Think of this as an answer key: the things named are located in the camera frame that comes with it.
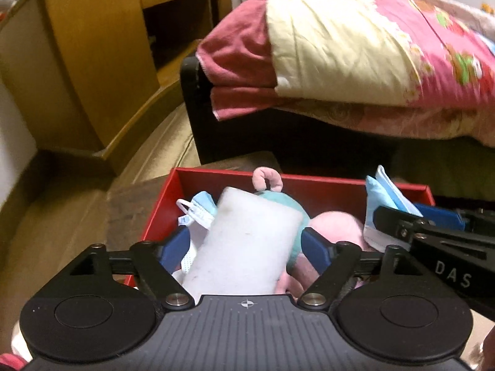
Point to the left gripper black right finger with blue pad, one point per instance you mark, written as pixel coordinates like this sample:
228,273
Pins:
335,264

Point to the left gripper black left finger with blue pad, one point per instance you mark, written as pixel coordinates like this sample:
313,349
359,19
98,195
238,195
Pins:
155,262

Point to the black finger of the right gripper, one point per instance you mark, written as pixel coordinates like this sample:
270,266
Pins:
397,224

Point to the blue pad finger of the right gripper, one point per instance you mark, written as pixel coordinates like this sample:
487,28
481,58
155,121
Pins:
442,218

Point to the white sponge block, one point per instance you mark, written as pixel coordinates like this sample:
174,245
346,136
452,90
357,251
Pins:
247,248

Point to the white blue face mask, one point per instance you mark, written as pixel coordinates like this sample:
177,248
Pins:
198,215

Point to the red open box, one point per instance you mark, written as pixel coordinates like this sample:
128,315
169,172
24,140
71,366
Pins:
335,208

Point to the pink lid plastic jar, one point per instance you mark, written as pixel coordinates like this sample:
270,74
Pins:
19,356

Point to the pink floral quilt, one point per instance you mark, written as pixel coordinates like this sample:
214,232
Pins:
418,53

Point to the wooden tv cabinet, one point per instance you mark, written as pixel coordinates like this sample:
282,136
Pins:
93,78

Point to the red bed blanket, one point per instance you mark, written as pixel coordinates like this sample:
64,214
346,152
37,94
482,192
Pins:
236,58

